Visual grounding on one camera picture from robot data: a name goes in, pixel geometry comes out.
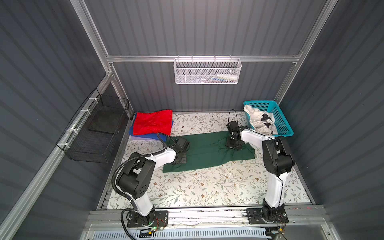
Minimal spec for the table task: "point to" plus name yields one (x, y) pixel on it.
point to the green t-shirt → (208, 149)
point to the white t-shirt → (262, 121)
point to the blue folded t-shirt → (153, 137)
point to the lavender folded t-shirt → (134, 137)
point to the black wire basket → (90, 135)
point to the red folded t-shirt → (153, 122)
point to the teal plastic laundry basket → (283, 125)
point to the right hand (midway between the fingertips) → (231, 147)
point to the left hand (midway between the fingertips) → (180, 159)
